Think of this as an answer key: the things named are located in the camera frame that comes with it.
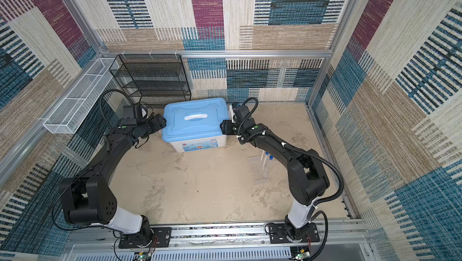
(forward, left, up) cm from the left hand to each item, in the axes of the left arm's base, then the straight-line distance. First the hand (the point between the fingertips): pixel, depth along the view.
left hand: (159, 120), depth 87 cm
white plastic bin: (-7, -14, -12) cm, 20 cm away
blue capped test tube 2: (-17, -52, -14) cm, 56 cm away
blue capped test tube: (-16, -50, -9) cm, 53 cm away
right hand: (-2, -32, -4) cm, 32 cm away
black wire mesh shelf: (+33, +11, -1) cm, 35 cm away
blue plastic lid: (+3, -16, -3) cm, 16 cm away
